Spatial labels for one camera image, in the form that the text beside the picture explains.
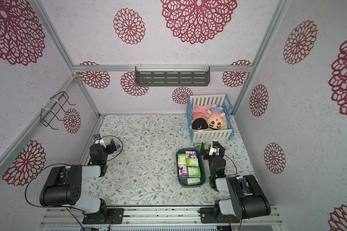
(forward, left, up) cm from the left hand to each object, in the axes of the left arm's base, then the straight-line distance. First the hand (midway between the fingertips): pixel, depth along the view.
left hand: (106, 141), depth 93 cm
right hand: (-4, -68, +3) cm, 68 cm away
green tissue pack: (-11, -49, -4) cm, 50 cm away
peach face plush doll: (+14, -72, +4) cm, 74 cm away
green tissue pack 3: (-19, -56, -3) cm, 59 cm away
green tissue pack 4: (-24, -56, -4) cm, 61 cm away
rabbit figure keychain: (0, -6, -8) cm, 10 cm away
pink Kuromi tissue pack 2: (-18, -49, -3) cm, 53 cm away
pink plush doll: (+28, -65, -1) cm, 71 cm away
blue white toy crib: (+34, -80, +5) cm, 87 cm away
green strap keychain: (+2, -61, -10) cm, 62 cm away
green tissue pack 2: (-13, -55, -4) cm, 57 cm away
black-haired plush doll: (+13, -61, +3) cm, 63 cm away
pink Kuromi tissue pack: (-8, -55, -3) cm, 55 cm away
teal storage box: (-23, -49, -6) cm, 54 cm away
